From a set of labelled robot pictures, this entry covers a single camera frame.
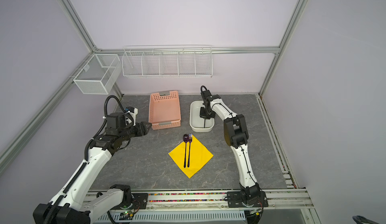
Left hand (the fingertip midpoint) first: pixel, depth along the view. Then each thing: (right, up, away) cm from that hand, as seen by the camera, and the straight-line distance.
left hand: (147, 126), depth 78 cm
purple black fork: (+22, -10, +18) cm, 30 cm away
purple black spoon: (+19, -10, +16) cm, 27 cm away
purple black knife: (+31, 0, +24) cm, 39 cm away
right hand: (+32, +3, +26) cm, 41 cm away
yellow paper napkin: (+28, -19, +11) cm, 35 cm away
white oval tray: (+26, -1, +24) cm, 35 cm away
